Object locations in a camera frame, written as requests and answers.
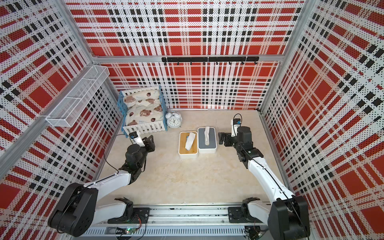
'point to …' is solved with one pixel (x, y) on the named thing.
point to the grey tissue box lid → (201, 144)
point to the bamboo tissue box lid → (188, 143)
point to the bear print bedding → (143, 106)
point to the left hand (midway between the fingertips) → (154, 135)
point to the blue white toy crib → (141, 128)
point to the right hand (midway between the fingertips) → (228, 132)
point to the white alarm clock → (174, 119)
